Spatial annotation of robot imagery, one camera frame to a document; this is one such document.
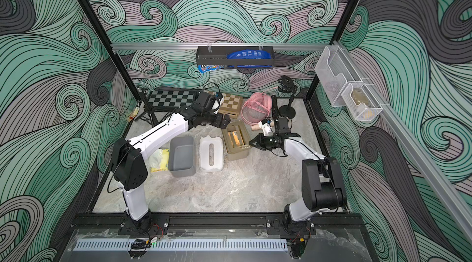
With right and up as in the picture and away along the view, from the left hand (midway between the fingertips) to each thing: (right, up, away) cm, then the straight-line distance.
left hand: (222, 115), depth 86 cm
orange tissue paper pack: (+6, -12, +8) cm, 16 cm away
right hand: (+15, -14, +3) cm, 21 cm away
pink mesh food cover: (+20, +4, +28) cm, 35 cm away
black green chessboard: (-35, +11, +32) cm, 48 cm away
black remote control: (+31, +4, +26) cm, 41 cm away
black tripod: (-38, +2, +9) cm, 39 cm away
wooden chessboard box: (+4, +6, +24) cm, 25 cm away
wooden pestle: (+19, -7, +18) cm, 27 cm away
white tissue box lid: (-7, -21, +8) cm, 23 cm away
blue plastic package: (+14, +30, +5) cm, 34 cm away
